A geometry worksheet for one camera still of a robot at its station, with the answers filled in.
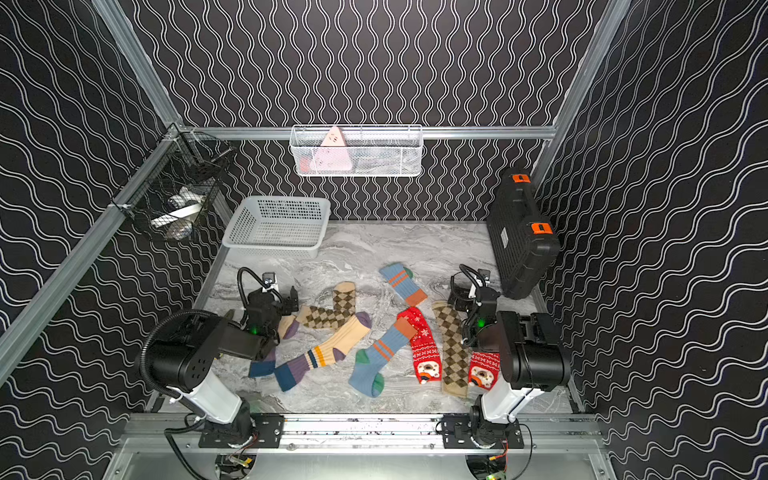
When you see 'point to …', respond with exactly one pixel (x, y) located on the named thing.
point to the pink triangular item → (331, 159)
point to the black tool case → (524, 244)
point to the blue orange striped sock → (399, 278)
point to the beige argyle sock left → (344, 302)
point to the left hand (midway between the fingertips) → (276, 284)
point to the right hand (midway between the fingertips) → (472, 285)
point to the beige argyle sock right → (455, 365)
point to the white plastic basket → (278, 227)
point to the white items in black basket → (182, 209)
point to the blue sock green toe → (371, 361)
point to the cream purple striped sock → (333, 349)
